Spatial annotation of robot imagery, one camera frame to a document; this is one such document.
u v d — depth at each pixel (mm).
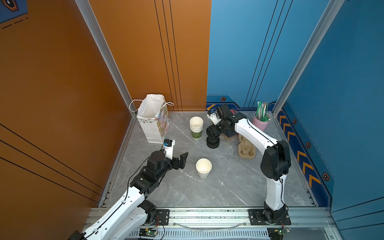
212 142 978
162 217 738
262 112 965
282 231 696
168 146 645
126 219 569
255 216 726
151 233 701
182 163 683
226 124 669
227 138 1016
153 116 828
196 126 921
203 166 833
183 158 682
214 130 809
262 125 961
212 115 825
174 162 672
